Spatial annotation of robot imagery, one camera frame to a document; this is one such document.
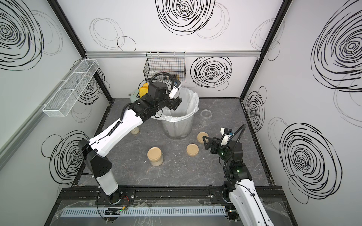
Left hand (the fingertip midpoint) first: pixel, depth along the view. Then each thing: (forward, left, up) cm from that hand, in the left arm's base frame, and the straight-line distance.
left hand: (174, 92), depth 75 cm
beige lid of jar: (-17, -12, -34) cm, 40 cm away
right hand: (-18, -20, -18) cm, 32 cm away
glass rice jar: (+6, -22, -27) cm, 35 cm away
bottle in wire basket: (+18, -1, -3) cm, 18 cm away
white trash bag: (+4, -9, -15) cm, 18 cm away
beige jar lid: (-8, -17, -34) cm, 39 cm away
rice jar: (-26, +10, -25) cm, 37 cm away
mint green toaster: (+17, +32, -21) cm, 42 cm away
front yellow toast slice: (+17, +22, -14) cm, 31 cm away
